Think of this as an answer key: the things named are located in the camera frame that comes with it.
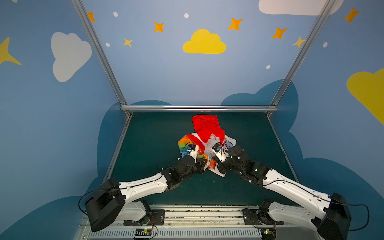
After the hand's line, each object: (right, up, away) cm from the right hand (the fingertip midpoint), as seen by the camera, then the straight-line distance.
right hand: (216, 154), depth 78 cm
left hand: (-5, -3, +1) cm, 6 cm away
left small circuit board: (-37, -38, -5) cm, 53 cm away
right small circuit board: (+25, -39, -5) cm, 47 cm away
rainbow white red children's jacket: (-2, +6, +24) cm, 25 cm away
